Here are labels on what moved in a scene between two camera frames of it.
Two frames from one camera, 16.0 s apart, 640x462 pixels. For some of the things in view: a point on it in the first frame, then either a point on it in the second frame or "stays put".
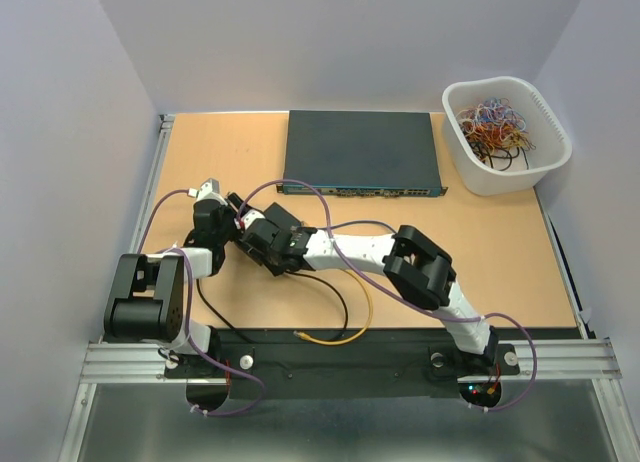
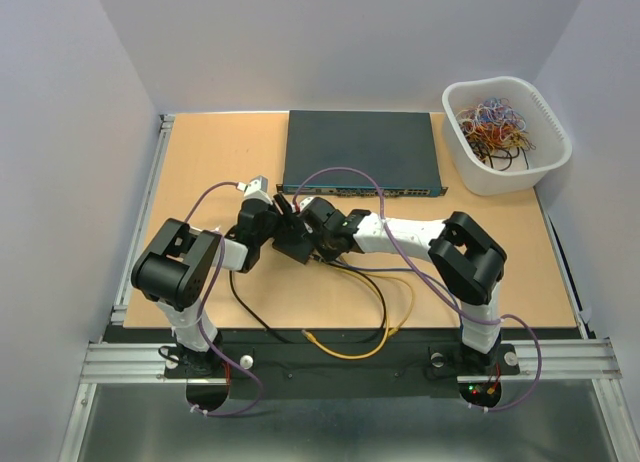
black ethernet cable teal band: [242, 335] to [274, 334]
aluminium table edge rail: [166, 124] stays put
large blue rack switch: [363, 153] stays put
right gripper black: [274, 266] to [329, 254]
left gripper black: [226, 210] to [282, 203]
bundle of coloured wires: [495, 131] stays put
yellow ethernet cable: [308, 337] to [366, 276]
